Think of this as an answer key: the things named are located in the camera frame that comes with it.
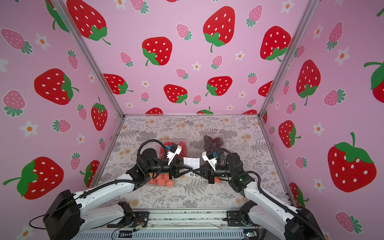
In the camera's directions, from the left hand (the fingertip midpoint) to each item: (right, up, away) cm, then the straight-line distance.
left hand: (191, 168), depth 67 cm
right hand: (+1, -3, +1) cm, 4 cm away
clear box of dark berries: (+12, +6, +37) cm, 40 cm away
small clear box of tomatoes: (+11, -4, -3) cm, 12 cm away
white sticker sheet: (+1, +2, -1) cm, 3 cm away
